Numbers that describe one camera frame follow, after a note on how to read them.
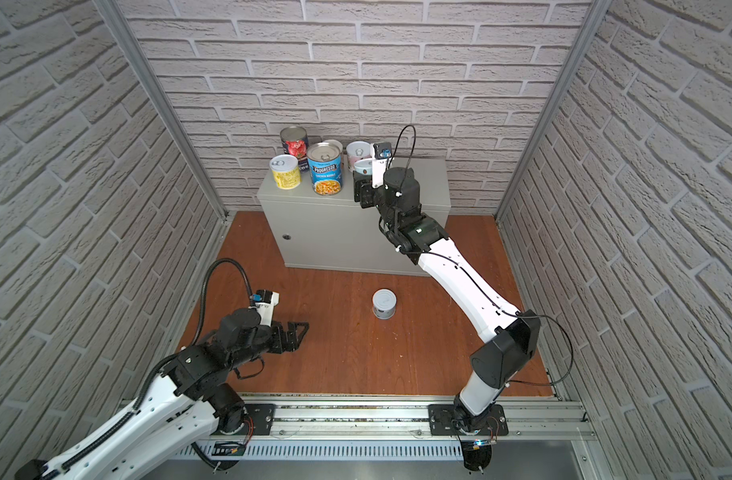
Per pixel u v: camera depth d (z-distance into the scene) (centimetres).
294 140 76
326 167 71
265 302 66
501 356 41
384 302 90
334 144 75
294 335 67
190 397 50
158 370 50
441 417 74
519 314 44
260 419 73
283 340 65
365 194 62
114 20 70
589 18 70
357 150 81
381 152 57
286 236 91
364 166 68
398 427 74
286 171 75
